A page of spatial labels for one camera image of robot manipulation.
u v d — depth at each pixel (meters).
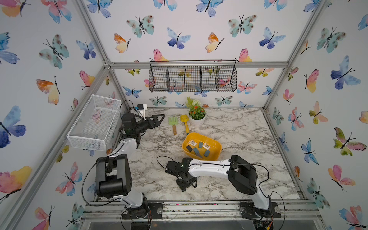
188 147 0.97
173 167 0.67
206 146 0.96
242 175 0.49
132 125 0.68
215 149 0.96
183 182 0.74
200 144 0.99
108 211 0.76
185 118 1.11
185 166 0.61
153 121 0.76
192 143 0.99
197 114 0.98
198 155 0.94
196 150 0.96
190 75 0.98
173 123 1.11
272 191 0.68
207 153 0.96
